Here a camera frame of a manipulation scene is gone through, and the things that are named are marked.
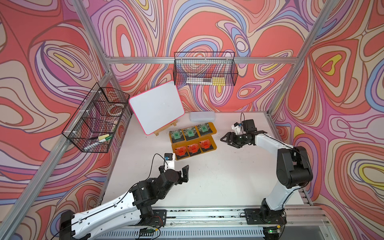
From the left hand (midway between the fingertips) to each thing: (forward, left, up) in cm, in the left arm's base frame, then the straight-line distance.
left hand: (183, 167), depth 74 cm
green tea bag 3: (+26, -12, -1) cm, 28 cm away
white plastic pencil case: (+49, -12, -14) cm, 52 cm away
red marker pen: (+20, -34, +13) cm, 42 cm away
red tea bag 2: (+20, -5, -16) cm, 26 cm away
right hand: (+19, -25, -9) cm, 33 cm away
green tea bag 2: (+24, -3, -2) cm, 24 cm away
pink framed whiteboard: (+41, +19, +3) cm, 46 cm away
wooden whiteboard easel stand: (+40, +9, -12) cm, 42 cm away
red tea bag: (+17, +3, -15) cm, 23 cm away
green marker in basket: (+10, +39, +11) cm, 42 cm away
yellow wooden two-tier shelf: (+18, -5, -3) cm, 19 cm away
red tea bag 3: (+22, -13, -14) cm, 30 cm away
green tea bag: (+22, +5, -1) cm, 22 cm away
